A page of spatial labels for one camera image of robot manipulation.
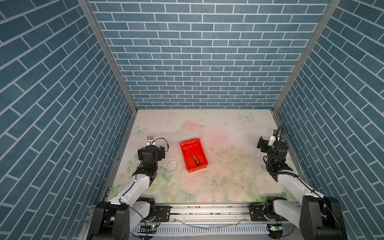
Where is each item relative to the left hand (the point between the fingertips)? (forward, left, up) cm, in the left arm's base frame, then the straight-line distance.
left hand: (153, 146), depth 87 cm
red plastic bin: (+7, -26, -11) cm, 29 cm away
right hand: (+2, -68, +7) cm, 68 cm away
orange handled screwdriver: (-6, -26, -7) cm, 27 cm away
